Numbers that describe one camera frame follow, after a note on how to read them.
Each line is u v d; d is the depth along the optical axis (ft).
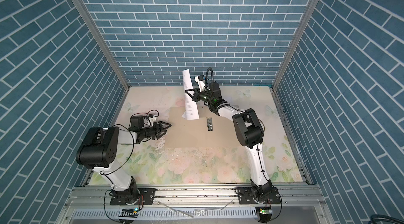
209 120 3.34
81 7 2.58
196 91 2.81
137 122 2.58
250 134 1.91
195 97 2.79
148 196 2.41
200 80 2.77
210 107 2.63
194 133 3.02
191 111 2.99
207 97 2.71
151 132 2.77
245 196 2.42
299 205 2.53
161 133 2.94
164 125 2.93
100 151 1.58
